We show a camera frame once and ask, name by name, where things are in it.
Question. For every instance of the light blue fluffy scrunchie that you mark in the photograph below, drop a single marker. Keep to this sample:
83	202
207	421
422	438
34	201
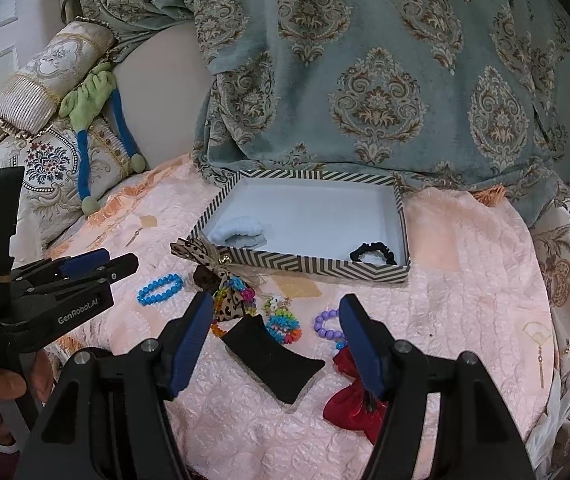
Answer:
238	232

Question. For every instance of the gold fan earring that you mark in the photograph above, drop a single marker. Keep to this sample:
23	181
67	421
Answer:
146	222
540	334

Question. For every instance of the striped black white box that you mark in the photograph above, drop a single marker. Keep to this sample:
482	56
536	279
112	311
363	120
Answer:
313	220

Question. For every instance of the floral embroidered cushion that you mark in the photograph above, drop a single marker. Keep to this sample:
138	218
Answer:
49	201

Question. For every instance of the gold fan earring left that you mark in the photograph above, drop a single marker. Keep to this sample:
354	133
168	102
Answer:
146	222

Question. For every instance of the embroidered bolster pillow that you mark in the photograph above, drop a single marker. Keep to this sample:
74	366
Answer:
32	95

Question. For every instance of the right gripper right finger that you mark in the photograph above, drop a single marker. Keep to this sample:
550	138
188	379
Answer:
477	437

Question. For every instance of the black velvet jewelry pad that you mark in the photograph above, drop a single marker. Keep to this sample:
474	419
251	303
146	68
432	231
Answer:
284	372

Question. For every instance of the red shiny bow clip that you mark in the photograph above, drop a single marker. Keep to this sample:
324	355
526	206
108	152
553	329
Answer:
354	408

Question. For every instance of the teal damask blanket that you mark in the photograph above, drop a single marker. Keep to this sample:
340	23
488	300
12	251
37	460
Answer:
459	94

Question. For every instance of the gold fan earring right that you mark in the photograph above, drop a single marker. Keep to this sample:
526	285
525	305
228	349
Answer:
540	334

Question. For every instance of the black scrunchie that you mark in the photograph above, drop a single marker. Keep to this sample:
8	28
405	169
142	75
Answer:
378	248

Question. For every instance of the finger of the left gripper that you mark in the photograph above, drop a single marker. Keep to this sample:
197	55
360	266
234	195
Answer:
63	267
115	270

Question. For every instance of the green blue plush toy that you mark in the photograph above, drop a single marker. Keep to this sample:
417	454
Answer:
81	106

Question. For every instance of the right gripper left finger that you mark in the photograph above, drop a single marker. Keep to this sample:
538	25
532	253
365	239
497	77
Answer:
107	417

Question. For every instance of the leopard print bow scrunchie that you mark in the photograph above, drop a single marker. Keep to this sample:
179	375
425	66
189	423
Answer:
233	297

